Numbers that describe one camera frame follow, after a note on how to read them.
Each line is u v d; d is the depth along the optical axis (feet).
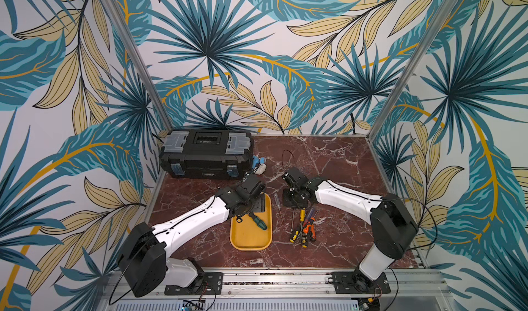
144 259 1.30
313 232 2.75
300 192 2.12
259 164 3.38
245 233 2.75
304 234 2.73
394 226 1.49
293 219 2.91
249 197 2.05
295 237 2.69
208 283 2.40
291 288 2.40
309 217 2.88
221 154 2.88
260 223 2.81
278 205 2.96
